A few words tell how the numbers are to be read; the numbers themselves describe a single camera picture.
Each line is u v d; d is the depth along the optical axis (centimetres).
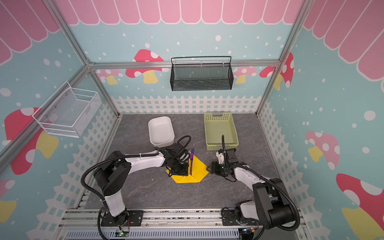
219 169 79
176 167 76
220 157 85
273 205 42
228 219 74
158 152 65
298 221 38
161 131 109
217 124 113
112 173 49
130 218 74
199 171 89
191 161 94
